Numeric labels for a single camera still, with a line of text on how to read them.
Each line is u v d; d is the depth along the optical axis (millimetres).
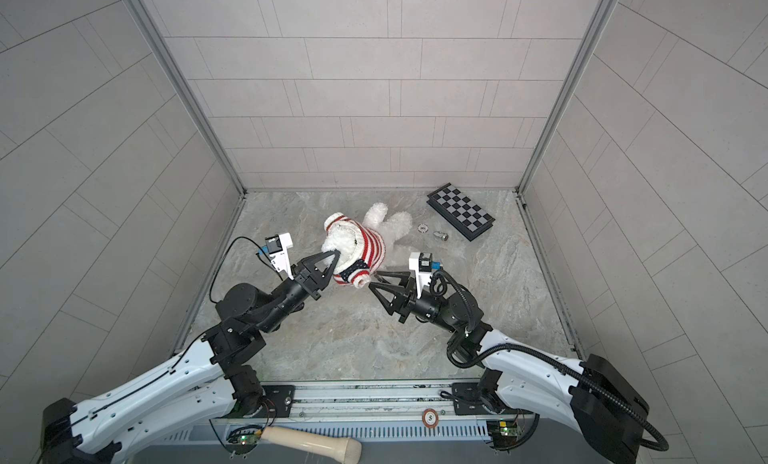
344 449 622
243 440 652
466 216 1051
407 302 574
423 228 1047
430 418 693
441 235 1020
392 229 742
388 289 590
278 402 708
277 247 541
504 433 679
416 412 707
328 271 587
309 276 534
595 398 399
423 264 569
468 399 709
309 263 562
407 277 639
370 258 590
